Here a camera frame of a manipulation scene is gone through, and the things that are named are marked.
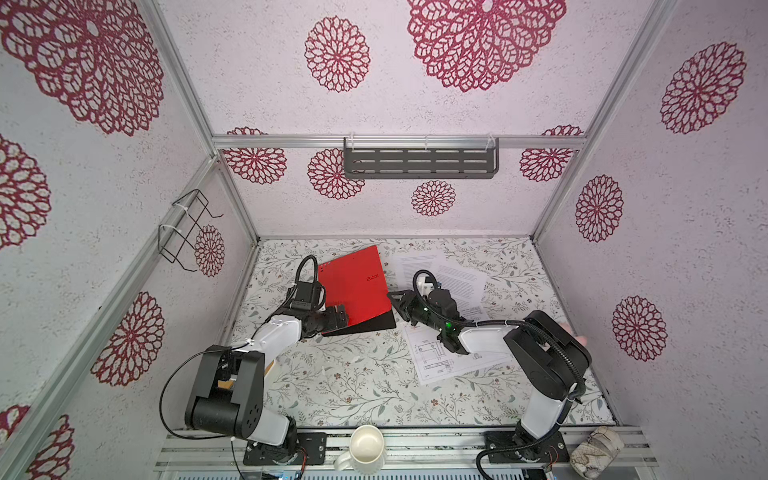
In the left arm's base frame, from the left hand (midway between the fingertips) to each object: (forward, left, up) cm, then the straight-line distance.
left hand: (336, 324), depth 92 cm
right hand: (+3, -15, +11) cm, 19 cm away
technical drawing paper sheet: (-10, -30, -5) cm, 32 cm away
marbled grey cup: (-36, -64, 0) cm, 73 cm away
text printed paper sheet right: (+17, -45, -4) cm, 48 cm away
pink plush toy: (-6, -74, 0) cm, 74 cm away
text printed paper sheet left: (+26, -21, -5) cm, 34 cm away
